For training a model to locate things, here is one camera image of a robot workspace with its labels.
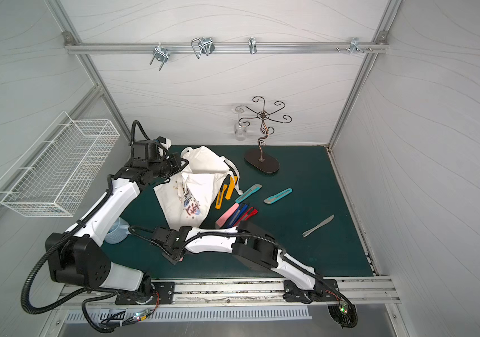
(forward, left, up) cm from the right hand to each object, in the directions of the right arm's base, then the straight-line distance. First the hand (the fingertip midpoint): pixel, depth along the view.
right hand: (172, 250), depth 84 cm
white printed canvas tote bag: (+20, -2, +7) cm, 21 cm away
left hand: (+27, -7, +25) cm, 37 cm away
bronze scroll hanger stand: (+46, -40, 0) cm, 61 cm away
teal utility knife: (+32, -33, +1) cm, 46 cm away
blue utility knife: (+17, -25, 0) cm, 31 cm away
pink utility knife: (+13, -18, 0) cm, 22 cm away
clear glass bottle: (+50, -25, +23) cm, 60 cm away
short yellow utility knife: (+20, -18, +11) cm, 29 cm away
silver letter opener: (+14, -62, -1) cm, 63 cm away
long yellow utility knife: (+35, -22, +1) cm, 41 cm away
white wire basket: (+13, +34, +32) cm, 49 cm away
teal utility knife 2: (+26, -41, 0) cm, 49 cm away
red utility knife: (+17, -29, 0) cm, 34 cm away
